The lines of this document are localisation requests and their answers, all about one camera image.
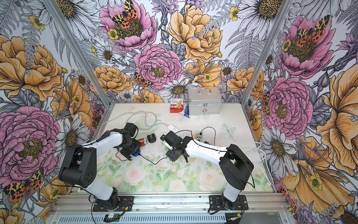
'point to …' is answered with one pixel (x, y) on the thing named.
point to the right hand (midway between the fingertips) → (176, 152)
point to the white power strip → (176, 131)
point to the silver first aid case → (203, 100)
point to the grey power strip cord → (107, 123)
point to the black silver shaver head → (151, 138)
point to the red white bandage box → (176, 105)
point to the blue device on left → (136, 153)
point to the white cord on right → (244, 142)
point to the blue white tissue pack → (185, 111)
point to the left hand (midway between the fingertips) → (136, 154)
